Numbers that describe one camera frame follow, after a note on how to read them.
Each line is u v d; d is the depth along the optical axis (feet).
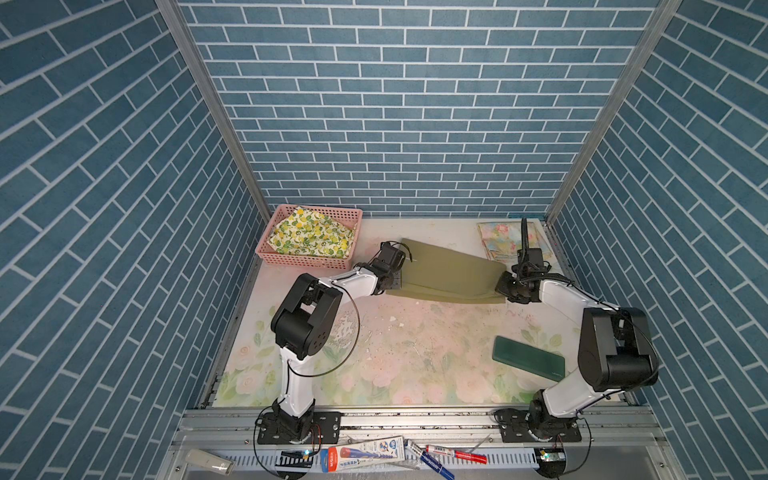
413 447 2.28
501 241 3.68
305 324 1.69
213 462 2.19
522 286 2.33
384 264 2.58
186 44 2.43
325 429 2.42
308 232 3.68
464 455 2.27
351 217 3.80
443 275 3.13
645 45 2.50
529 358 2.74
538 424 2.20
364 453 2.27
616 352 1.51
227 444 2.46
